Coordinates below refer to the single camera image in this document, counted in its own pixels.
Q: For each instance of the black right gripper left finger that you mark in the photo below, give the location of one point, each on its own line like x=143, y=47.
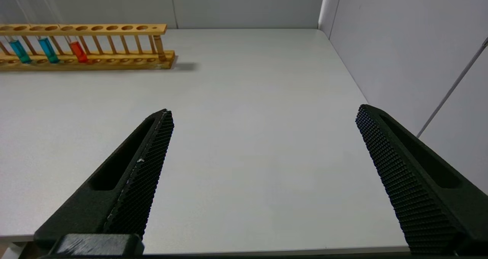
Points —
x=133, y=183

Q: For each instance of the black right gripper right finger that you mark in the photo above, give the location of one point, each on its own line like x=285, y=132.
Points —
x=411, y=183

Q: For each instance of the test tube with teal liquid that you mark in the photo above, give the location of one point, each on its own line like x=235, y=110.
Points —
x=20, y=52

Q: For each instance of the wooden test tube rack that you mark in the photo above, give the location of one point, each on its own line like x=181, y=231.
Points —
x=114, y=63

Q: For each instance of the test tube with red liquid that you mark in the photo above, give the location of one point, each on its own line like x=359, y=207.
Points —
x=79, y=52

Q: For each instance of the test tube with blue liquid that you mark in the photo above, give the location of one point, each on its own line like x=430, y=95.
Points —
x=48, y=51

